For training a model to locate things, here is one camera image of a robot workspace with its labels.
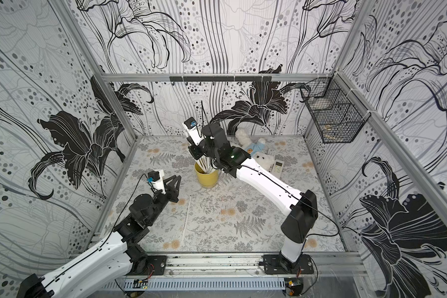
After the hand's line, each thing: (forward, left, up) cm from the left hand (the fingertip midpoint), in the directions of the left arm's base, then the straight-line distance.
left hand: (182, 180), depth 76 cm
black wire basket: (+34, -71, +11) cm, 79 cm away
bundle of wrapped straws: (+14, -7, -7) cm, 18 cm away
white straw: (-9, 0, -20) cm, 22 cm away
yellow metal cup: (+8, -8, -12) cm, 17 cm away
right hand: (+12, -4, +15) cm, 19 cm away
